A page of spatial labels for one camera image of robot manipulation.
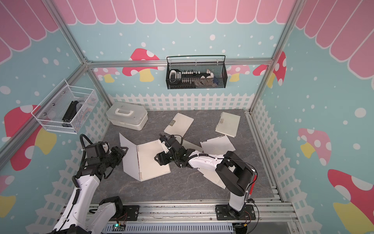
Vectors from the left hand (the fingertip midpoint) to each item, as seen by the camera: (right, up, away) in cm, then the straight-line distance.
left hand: (127, 152), depth 81 cm
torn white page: (+56, +1, +20) cm, 60 cm away
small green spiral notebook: (+3, -7, +11) cm, 14 cm away
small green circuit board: (-1, -36, -8) cm, 37 cm away
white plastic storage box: (-9, +22, +21) cm, 32 cm away
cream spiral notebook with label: (+65, +16, +32) cm, 74 cm away
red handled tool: (+57, -6, -32) cm, 65 cm away
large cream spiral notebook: (+26, +15, +30) cm, 43 cm away
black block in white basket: (-23, +22, -10) cm, 34 cm away
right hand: (+17, -3, +2) cm, 17 cm away
